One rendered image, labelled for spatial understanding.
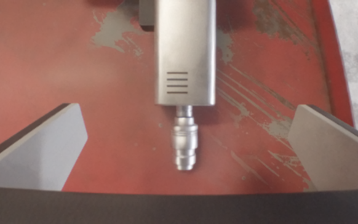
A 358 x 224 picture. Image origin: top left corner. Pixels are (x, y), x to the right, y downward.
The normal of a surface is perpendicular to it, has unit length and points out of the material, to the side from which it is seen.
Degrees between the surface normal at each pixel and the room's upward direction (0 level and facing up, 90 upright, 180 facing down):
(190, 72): 13
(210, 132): 0
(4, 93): 0
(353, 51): 0
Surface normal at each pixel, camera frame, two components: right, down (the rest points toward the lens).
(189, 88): 0.00, 0.07
